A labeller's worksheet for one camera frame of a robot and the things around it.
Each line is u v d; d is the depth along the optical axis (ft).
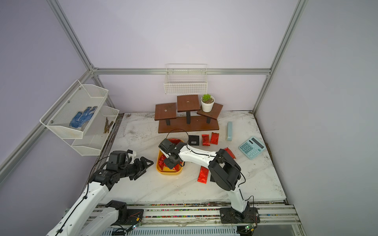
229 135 3.36
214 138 3.42
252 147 3.22
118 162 1.99
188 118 3.55
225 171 1.62
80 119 2.51
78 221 1.39
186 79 3.14
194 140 3.43
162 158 2.95
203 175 2.85
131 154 2.50
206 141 3.39
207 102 3.12
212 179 2.82
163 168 2.95
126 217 2.33
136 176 2.27
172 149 2.20
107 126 3.11
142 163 2.30
